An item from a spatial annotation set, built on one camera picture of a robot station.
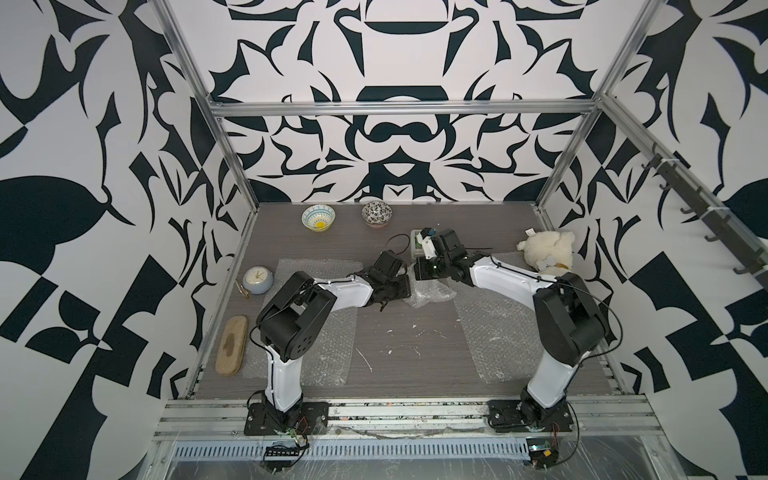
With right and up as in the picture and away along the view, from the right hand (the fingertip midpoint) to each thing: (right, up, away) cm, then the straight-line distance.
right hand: (412, 263), depth 93 cm
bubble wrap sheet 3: (+26, -21, -6) cm, 34 cm away
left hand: (-1, -7, +3) cm, 7 cm away
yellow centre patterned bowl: (-34, +15, +22) cm, 43 cm away
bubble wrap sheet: (+4, -8, -4) cm, 10 cm away
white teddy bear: (+44, +3, +2) cm, 44 cm away
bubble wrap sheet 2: (-22, -26, -10) cm, 36 cm away
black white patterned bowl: (-12, +16, +22) cm, 30 cm away
